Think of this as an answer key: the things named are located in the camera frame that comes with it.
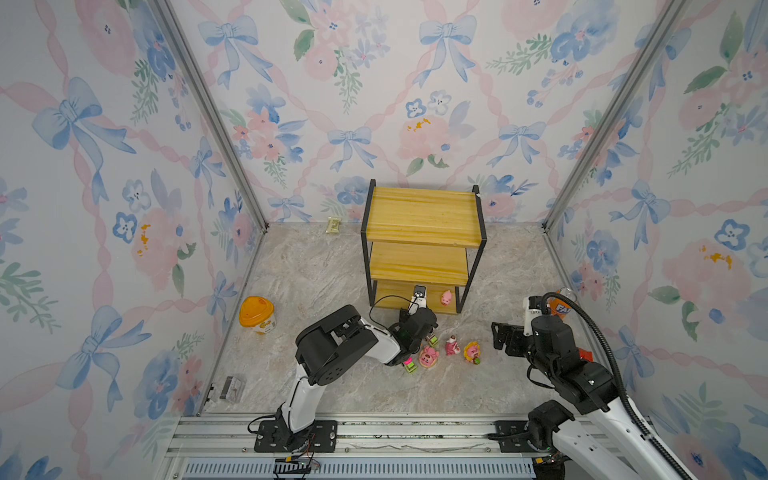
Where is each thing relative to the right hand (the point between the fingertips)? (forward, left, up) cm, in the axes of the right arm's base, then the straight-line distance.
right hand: (507, 325), depth 77 cm
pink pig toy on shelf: (+15, +13, -12) cm, 23 cm away
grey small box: (-14, +71, -10) cm, 73 cm away
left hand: (+12, +19, -10) cm, 25 cm away
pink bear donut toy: (-4, +20, -11) cm, 23 cm away
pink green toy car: (-6, +25, -12) cm, 28 cm away
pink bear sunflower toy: (-3, +7, -11) cm, 13 cm away
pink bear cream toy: (-1, +13, -11) cm, 17 cm away
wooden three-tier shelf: (+15, +23, +18) cm, 32 cm away
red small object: (-3, -25, -12) cm, 28 cm away
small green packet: (+49, +54, -13) cm, 74 cm away
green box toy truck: (+1, +18, -12) cm, 22 cm away
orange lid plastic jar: (+5, +68, -3) cm, 68 cm away
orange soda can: (+9, -19, -7) cm, 22 cm away
